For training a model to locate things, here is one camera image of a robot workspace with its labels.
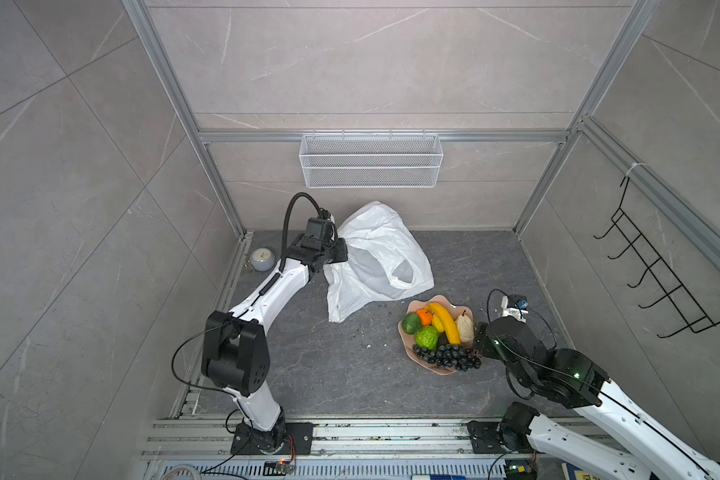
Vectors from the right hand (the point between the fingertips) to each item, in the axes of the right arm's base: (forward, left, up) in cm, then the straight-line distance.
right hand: (484, 326), depth 72 cm
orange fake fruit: (+10, +11, -14) cm, 20 cm away
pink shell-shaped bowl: (+13, 0, -15) cm, 20 cm away
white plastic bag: (+21, +24, 0) cm, 32 cm away
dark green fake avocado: (+6, +16, -10) cm, 20 cm away
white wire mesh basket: (+57, +26, +10) cm, 64 cm away
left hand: (+28, +36, +2) cm, 45 cm away
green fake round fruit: (+3, +12, -12) cm, 17 cm away
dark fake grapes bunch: (-3, +7, -10) cm, 13 cm away
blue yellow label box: (-29, -18, -17) cm, 38 cm away
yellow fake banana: (+5, +5, -10) cm, 13 cm away
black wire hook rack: (-5, -37, +13) cm, 40 cm away
